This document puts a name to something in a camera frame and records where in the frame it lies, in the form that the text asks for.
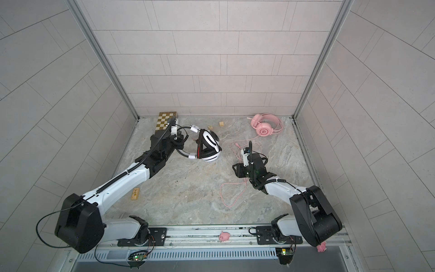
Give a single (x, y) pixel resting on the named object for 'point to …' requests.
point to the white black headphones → (208, 144)
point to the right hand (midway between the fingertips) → (235, 166)
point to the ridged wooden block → (221, 123)
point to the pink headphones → (265, 124)
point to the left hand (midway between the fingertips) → (184, 128)
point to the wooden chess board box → (163, 119)
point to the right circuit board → (285, 254)
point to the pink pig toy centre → (224, 236)
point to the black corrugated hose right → (250, 151)
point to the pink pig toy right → (322, 247)
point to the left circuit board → (137, 256)
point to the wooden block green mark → (210, 127)
